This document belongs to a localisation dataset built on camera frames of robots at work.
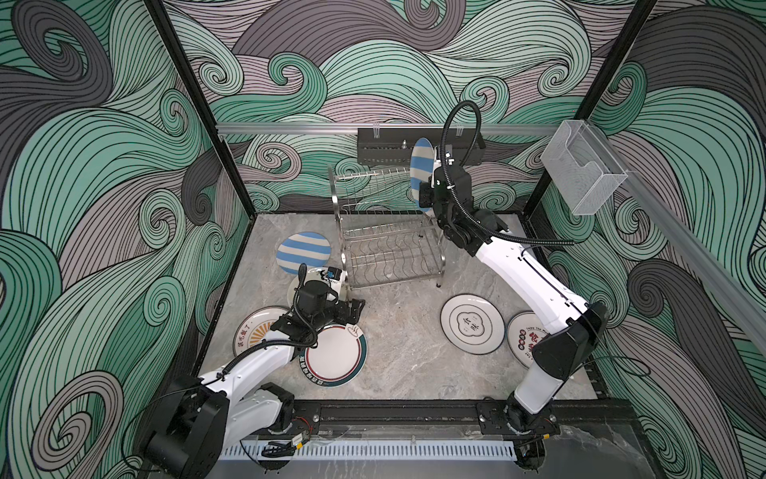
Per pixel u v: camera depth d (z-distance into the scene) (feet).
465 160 2.04
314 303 2.09
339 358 2.68
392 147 3.11
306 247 3.55
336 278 2.44
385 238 3.51
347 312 2.48
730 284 1.74
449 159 2.00
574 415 2.44
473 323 2.94
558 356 1.69
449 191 1.68
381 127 3.05
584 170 2.55
